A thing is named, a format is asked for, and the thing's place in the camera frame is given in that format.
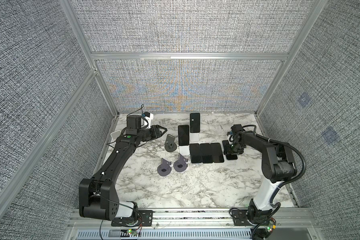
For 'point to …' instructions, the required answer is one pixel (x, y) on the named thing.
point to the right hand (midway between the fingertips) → (229, 152)
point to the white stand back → (194, 137)
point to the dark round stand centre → (170, 145)
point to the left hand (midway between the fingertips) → (164, 130)
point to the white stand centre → (184, 150)
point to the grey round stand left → (164, 169)
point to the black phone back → (195, 119)
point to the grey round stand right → (180, 165)
